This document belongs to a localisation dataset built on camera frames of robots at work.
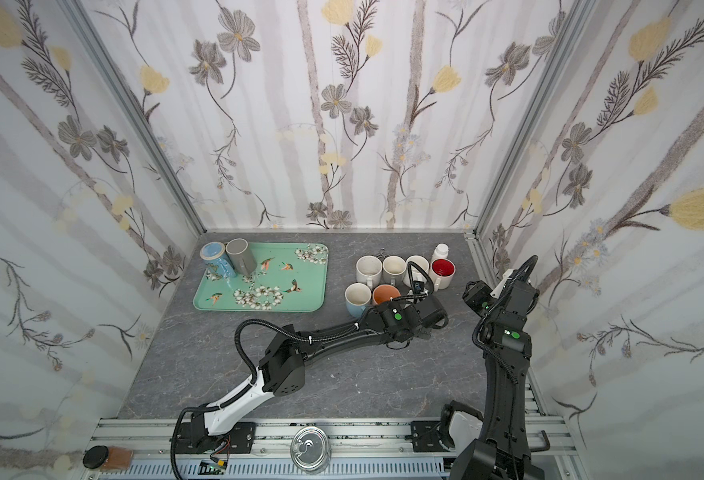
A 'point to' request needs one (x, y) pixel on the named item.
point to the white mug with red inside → (442, 271)
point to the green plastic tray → (290, 277)
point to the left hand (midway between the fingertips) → (421, 318)
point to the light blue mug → (357, 298)
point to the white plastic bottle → (440, 252)
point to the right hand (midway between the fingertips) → (472, 284)
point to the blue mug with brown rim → (216, 260)
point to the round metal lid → (310, 449)
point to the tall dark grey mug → (241, 257)
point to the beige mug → (368, 270)
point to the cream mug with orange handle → (385, 293)
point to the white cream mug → (417, 269)
